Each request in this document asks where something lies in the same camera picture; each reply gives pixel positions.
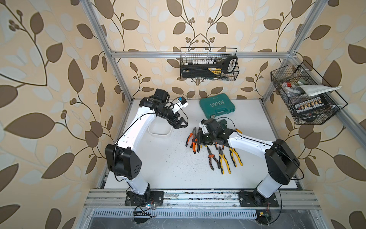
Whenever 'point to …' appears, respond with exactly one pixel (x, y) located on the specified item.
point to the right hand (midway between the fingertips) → (193, 140)
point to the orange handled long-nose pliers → (210, 156)
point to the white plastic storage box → (159, 126)
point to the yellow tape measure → (237, 130)
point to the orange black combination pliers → (192, 134)
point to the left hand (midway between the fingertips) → (183, 119)
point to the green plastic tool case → (217, 105)
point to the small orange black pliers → (193, 146)
